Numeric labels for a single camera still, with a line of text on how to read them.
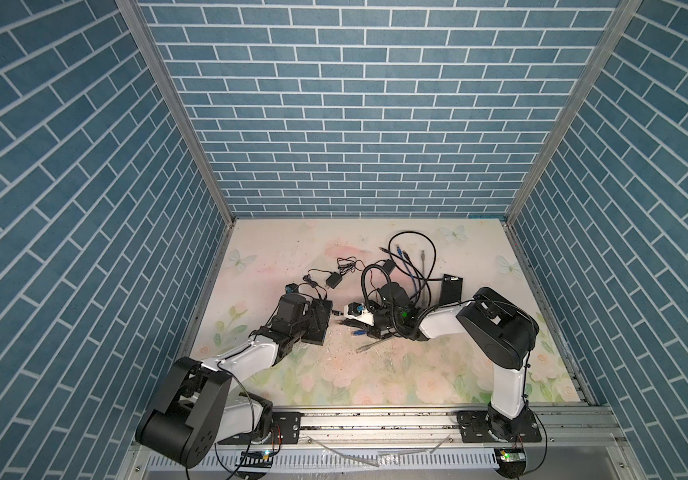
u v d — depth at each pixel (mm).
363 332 871
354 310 770
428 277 994
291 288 818
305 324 798
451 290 959
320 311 825
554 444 717
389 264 1056
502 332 512
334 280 1012
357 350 867
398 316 747
